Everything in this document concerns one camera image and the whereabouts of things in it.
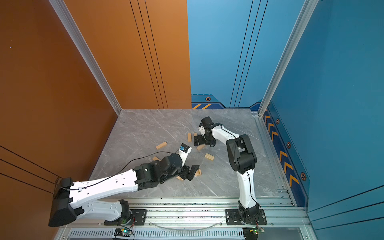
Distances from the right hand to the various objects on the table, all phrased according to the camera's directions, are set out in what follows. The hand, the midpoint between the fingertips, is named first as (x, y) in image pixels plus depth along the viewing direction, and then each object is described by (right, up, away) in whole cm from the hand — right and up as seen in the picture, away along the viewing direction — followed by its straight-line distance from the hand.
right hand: (199, 143), depth 100 cm
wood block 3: (-3, +6, +5) cm, 8 cm away
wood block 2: (-7, +4, +4) cm, 9 cm away
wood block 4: (-28, -9, -6) cm, 30 cm away
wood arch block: (-9, -10, -37) cm, 40 cm away
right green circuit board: (+27, -38, -31) cm, 55 cm away
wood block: (-26, -1, -1) cm, 26 cm away
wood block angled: (+1, -2, -4) cm, 4 cm away
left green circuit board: (-38, -39, -29) cm, 62 cm away
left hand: (-4, -6, -28) cm, 29 cm away
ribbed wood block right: (+6, -8, -6) cm, 12 cm away
